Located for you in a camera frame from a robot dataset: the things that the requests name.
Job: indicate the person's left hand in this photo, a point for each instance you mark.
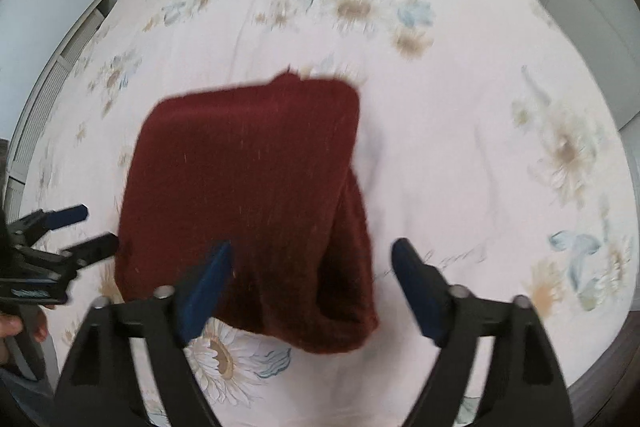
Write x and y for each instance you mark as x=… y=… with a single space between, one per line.
x=11 y=326

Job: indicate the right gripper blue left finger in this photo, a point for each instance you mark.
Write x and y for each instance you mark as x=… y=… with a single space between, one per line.
x=99 y=386

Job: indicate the white radiator cover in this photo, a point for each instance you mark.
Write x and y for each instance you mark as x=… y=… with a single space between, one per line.
x=41 y=99

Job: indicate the floral white bed duvet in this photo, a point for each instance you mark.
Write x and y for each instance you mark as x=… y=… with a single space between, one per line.
x=483 y=138

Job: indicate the dark red knit sweater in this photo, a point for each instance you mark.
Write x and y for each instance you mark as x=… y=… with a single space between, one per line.
x=266 y=168

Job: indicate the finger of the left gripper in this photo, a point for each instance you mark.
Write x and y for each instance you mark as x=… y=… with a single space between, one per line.
x=37 y=224
x=90 y=252

